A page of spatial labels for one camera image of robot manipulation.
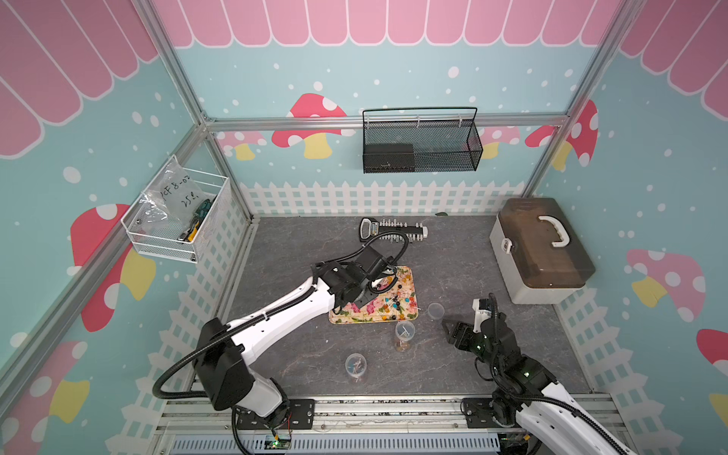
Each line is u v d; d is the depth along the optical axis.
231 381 0.40
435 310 0.94
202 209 0.74
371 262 0.59
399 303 0.94
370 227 1.16
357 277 0.58
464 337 0.71
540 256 0.89
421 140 0.94
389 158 0.97
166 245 0.64
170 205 0.71
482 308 0.73
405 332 0.81
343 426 0.74
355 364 0.75
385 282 0.70
